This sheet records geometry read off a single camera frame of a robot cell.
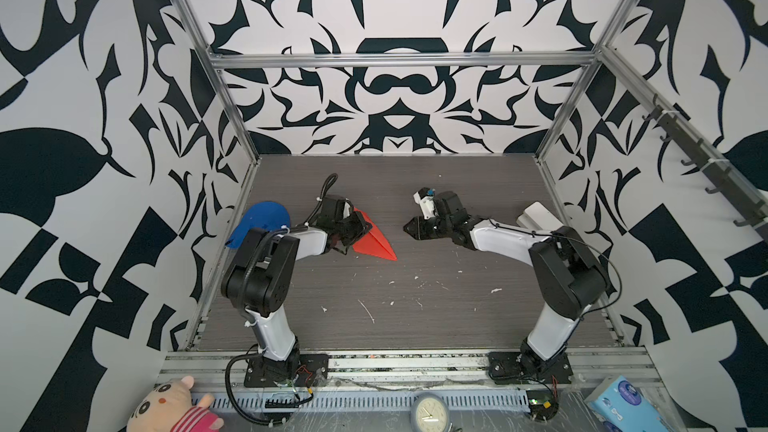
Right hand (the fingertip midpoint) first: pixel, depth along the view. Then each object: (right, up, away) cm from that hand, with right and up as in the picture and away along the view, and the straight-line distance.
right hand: (408, 224), depth 91 cm
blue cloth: (-47, +2, +11) cm, 49 cm away
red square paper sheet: (-11, -6, +3) cm, 12 cm away
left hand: (-10, +1, +4) cm, 11 cm away
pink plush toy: (-52, -35, -27) cm, 69 cm away
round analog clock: (+3, -38, -25) cm, 46 cm away
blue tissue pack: (+45, -36, -26) cm, 63 cm away
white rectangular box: (+42, +2, +5) cm, 42 cm away
